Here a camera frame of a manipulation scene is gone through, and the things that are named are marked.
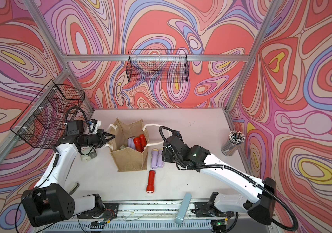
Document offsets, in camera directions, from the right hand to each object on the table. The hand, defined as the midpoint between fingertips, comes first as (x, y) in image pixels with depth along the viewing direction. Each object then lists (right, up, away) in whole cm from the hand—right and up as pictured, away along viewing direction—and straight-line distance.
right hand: (167, 158), depth 73 cm
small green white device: (-51, -4, +17) cm, 54 cm away
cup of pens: (+39, +9, +8) cm, 41 cm away
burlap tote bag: (-21, -3, +7) cm, 23 cm away
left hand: (-29, +10, +6) cm, 31 cm away
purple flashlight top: (-4, -7, +15) cm, 17 cm away
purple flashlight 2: (-24, +5, +21) cm, 32 cm away
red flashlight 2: (-18, +4, +16) cm, 24 cm away
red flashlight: (-9, -18, +6) cm, 21 cm away
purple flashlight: (-8, -2, +18) cm, 20 cm away
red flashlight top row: (-15, +6, +18) cm, 25 cm away
